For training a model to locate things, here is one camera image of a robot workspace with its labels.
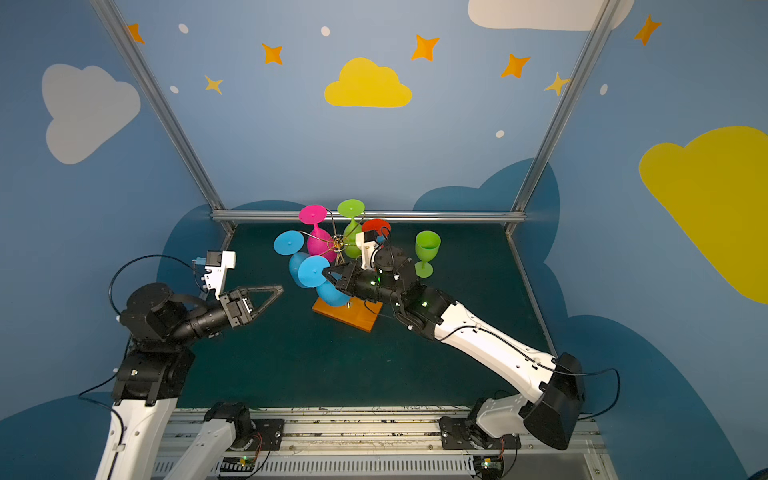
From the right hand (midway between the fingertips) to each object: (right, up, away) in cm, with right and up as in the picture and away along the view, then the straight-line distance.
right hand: (324, 268), depth 63 cm
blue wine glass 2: (-4, -1, +2) cm, 5 cm away
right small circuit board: (+40, -50, +10) cm, 64 cm away
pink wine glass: (-6, +6, +21) cm, 23 cm away
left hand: (-7, -4, -6) cm, 10 cm away
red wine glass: (+12, +10, +12) cm, 20 cm away
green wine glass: (+27, +6, +34) cm, 44 cm away
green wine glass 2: (+4, +16, +17) cm, 23 cm away
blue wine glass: (-11, +6, +10) cm, 16 cm away
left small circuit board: (-24, -50, +10) cm, 56 cm away
